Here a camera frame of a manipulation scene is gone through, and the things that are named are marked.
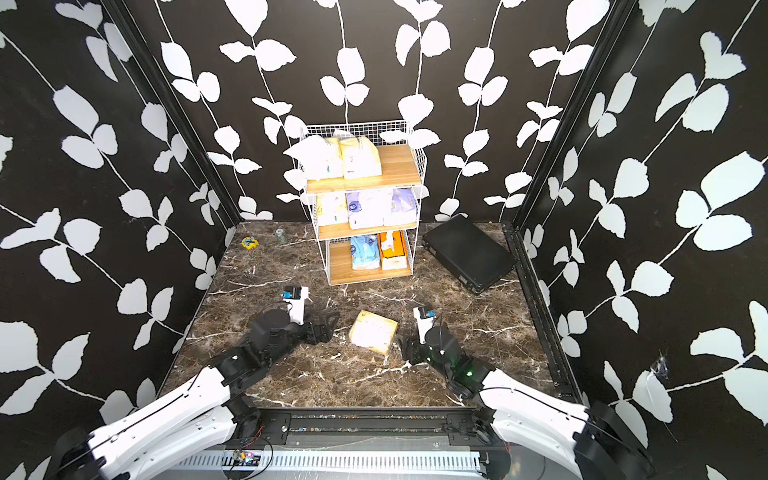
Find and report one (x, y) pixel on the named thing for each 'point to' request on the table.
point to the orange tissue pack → (393, 250)
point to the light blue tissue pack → (365, 252)
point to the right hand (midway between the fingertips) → (402, 330)
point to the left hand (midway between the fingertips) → (328, 309)
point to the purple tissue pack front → (366, 209)
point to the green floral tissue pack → (332, 209)
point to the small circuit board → (245, 458)
